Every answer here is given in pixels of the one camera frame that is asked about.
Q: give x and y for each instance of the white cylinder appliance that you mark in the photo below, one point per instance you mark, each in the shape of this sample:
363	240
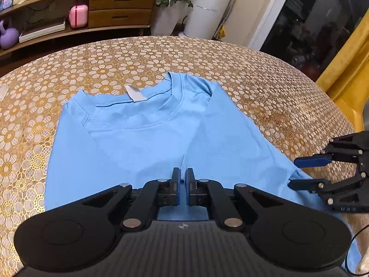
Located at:
207	8

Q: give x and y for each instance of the purple kettlebell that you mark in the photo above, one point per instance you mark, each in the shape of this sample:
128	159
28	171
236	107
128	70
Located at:
8	39

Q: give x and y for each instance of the white planter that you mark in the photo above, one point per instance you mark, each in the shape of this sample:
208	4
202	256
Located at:
165	20

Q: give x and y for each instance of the white book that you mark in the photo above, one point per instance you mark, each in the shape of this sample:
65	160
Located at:
40	31

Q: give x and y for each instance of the pink box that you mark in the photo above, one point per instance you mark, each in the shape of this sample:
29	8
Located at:
78	17

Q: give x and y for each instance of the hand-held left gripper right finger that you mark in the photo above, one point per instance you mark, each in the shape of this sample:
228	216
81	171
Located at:
190	189

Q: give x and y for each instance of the yellow curtain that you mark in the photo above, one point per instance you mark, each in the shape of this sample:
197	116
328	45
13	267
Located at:
351	72

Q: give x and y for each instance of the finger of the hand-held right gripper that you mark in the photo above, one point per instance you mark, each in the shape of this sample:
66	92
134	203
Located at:
308	185
312	161

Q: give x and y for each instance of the gold floral lace tablecloth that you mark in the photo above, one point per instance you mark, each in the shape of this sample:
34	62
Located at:
259	92

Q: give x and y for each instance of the light blue t-shirt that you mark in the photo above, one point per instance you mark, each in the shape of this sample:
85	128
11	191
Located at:
138	138

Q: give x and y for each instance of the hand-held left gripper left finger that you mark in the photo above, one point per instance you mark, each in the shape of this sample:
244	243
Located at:
175	187

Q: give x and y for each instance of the wooden sideboard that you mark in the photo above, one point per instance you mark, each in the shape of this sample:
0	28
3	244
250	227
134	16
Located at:
121	1

